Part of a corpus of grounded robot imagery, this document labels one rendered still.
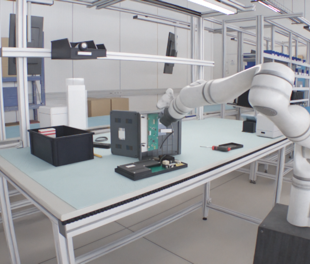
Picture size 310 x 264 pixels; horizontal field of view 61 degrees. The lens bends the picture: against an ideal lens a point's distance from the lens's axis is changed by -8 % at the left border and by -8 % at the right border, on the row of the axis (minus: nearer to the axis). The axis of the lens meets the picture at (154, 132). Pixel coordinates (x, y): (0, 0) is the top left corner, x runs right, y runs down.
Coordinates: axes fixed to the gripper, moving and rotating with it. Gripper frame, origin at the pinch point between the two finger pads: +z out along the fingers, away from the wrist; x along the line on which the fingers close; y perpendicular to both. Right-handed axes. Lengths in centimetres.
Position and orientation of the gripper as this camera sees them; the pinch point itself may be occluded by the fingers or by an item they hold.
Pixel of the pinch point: (158, 118)
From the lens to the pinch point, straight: 121.8
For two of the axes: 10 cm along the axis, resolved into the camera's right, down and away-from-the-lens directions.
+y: 8.0, 5.9, 1.0
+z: -2.7, 2.2, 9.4
